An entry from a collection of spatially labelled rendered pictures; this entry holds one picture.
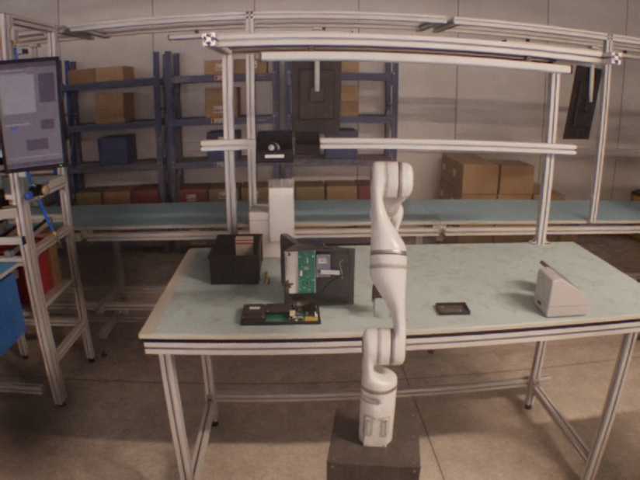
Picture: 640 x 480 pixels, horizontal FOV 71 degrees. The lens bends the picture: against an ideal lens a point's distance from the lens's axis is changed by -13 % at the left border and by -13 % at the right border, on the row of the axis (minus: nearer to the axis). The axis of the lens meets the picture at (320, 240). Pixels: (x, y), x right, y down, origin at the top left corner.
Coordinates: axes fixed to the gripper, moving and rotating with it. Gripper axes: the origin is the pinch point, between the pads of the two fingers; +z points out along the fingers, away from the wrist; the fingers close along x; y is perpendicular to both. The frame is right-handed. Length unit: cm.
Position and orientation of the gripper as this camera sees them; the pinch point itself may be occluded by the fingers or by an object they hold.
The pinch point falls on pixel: (381, 316)
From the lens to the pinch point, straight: 169.9
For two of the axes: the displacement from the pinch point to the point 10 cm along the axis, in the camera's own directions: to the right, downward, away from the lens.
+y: 1.3, -2.9, 9.5
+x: -9.9, -0.4, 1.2
